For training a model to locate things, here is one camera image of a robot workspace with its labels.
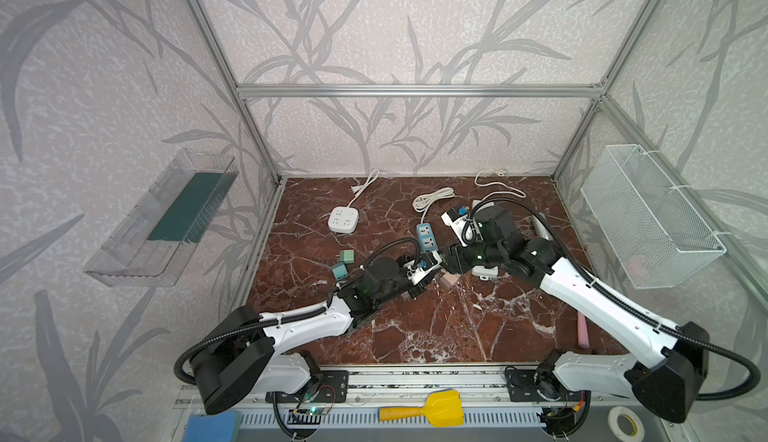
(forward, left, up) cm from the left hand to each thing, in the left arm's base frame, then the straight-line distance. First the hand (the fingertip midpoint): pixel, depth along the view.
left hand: (437, 253), depth 77 cm
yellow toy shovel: (-32, -1, -18) cm, 37 cm away
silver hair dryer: (+19, -39, -17) cm, 46 cm away
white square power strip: (+23, +30, -18) cm, 42 cm away
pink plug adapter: (+1, -6, -18) cm, 18 cm away
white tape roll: (-36, -41, -17) cm, 57 cm away
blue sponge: (-36, +50, -16) cm, 64 cm away
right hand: (+1, 0, +4) cm, 4 cm away
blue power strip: (+15, +1, -17) cm, 22 cm away
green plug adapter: (+7, +26, -16) cm, 31 cm away
